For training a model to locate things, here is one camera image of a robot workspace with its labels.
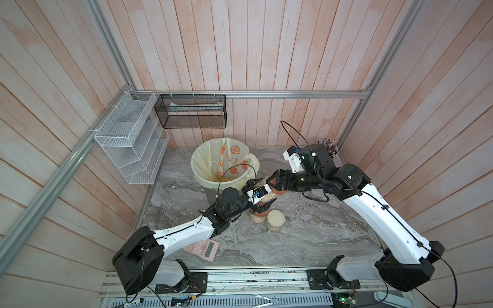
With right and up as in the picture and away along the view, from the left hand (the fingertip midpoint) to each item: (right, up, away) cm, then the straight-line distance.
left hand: (268, 189), depth 74 cm
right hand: (+1, +3, -7) cm, 8 cm away
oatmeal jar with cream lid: (+4, -15, +10) cm, 18 cm away
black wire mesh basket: (-38, +40, +30) cm, 63 cm away
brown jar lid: (+2, 0, -9) cm, 9 cm away
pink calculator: (-27, -26, +7) cm, 38 cm away
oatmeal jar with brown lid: (-3, -15, +12) cm, 19 cm away
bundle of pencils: (+36, +18, +24) cm, 47 cm away
